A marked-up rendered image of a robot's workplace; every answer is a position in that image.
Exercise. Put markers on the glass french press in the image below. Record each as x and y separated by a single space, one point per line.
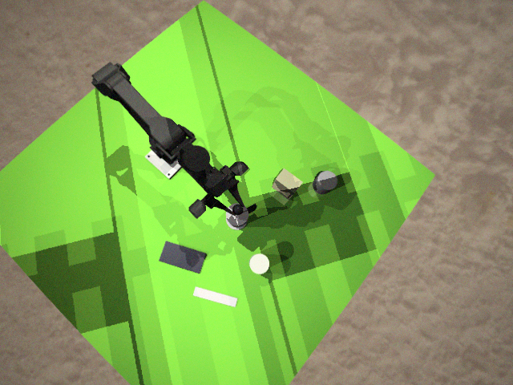
240 220

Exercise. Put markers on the black cylinder with white top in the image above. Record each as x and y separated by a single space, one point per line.
325 182

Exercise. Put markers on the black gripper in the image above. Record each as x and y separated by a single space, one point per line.
198 207

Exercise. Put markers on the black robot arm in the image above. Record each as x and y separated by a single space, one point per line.
167 139

